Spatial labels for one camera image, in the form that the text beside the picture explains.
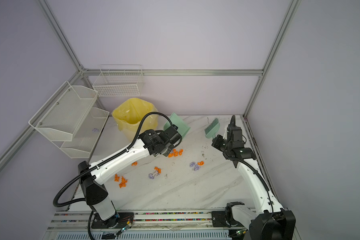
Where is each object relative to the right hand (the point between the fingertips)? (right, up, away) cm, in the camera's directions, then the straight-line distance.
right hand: (212, 138), depth 79 cm
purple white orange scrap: (-32, -21, +9) cm, 39 cm away
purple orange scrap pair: (-7, -18, +12) cm, 23 cm away
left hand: (-27, -3, -3) cm, 28 cm away
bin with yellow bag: (-52, +15, +20) cm, 58 cm away
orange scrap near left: (-51, -26, +6) cm, 57 cm away
